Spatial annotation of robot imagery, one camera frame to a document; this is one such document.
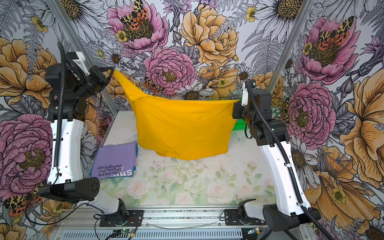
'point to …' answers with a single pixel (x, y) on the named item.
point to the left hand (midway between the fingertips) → (116, 73)
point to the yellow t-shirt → (182, 129)
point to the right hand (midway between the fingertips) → (238, 107)
